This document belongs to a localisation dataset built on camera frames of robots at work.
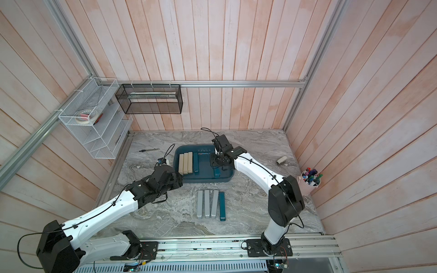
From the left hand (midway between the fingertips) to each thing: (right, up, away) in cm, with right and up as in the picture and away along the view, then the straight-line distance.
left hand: (177, 180), depth 81 cm
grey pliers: (+11, -13, +3) cm, 17 cm away
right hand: (+17, +10, +7) cm, 21 cm away
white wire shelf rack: (-34, +20, -3) cm, 40 cm away
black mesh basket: (-23, +47, +26) cm, 59 cm away
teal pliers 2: (+19, +3, +1) cm, 20 cm away
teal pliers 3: (+22, -14, +2) cm, 26 cm away
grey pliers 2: (+14, -13, +3) cm, 19 cm away
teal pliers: (+7, +7, +19) cm, 22 cm away
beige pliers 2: (+3, +7, +17) cm, 19 cm away
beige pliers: (-1, +6, +17) cm, 18 cm away
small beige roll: (+59, +8, +19) cm, 63 cm away
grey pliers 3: (+18, -12, +3) cm, 22 cm away
